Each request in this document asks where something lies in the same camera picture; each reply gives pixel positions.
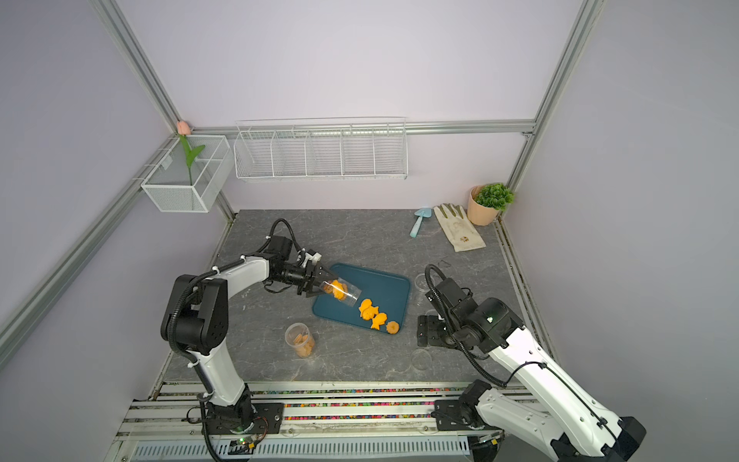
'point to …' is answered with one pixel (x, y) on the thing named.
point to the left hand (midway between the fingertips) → (333, 283)
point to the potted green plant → (486, 201)
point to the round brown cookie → (393, 327)
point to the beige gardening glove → (461, 232)
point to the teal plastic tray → (389, 293)
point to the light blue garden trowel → (420, 214)
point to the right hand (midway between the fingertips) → (432, 332)
